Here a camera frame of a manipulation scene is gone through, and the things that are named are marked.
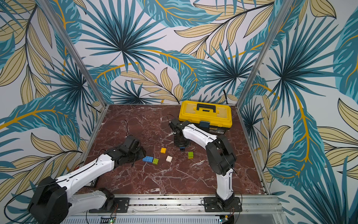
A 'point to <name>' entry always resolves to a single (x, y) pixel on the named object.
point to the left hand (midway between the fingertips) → (143, 155)
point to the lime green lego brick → (155, 161)
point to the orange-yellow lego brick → (163, 150)
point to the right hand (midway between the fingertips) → (181, 144)
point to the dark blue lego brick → (182, 148)
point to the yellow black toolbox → (215, 118)
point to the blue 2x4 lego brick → (148, 159)
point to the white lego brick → (168, 158)
